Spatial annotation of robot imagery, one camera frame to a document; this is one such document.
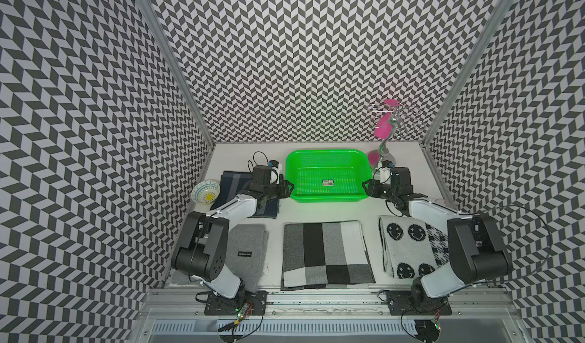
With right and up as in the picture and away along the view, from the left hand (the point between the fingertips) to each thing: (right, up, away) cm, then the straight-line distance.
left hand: (290, 187), depth 92 cm
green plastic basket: (+17, +4, +13) cm, 22 cm away
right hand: (+32, 0, +1) cm, 32 cm away
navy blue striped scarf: (-26, +1, +7) cm, 27 cm away
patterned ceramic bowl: (-37, -3, +7) cm, 38 cm away
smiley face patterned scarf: (+45, -21, -11) cm, 50 cm away
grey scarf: (-15, -22, -12) cm, 29 cm away
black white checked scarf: (+11, -23, -11) cm, 28 cm away
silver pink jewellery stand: (+40, +28, -3) cm, 49 cm away
